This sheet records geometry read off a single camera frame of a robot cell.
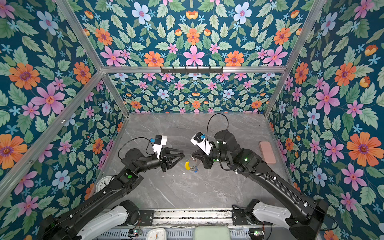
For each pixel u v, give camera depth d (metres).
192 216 0.75
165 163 0.58
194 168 0.75
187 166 0.69
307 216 0.38
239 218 0.73
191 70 0.93
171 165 0.61
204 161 0.55
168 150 0.63
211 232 0.68
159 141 0.57
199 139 0.54
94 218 0.47
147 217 0.74
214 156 0.55
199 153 0.61
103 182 0.82
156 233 0.68
